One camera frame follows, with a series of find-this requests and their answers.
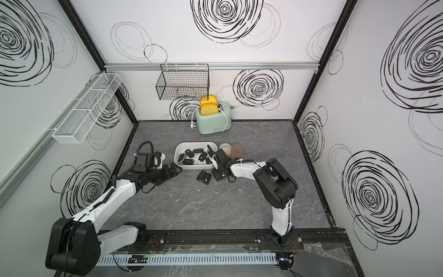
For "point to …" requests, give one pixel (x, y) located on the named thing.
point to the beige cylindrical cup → (226, 148)
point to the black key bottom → (188, 161)
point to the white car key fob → (196, 158)
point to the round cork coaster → (236, 150)
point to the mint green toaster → (210, 124)
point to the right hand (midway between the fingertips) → (217, 172)
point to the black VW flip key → (206, 178)
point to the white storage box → (180, 147)
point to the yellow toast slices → (210, 107)
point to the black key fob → (202, 156)
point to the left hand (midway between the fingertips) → (176, 172)
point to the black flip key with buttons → (198, 150)
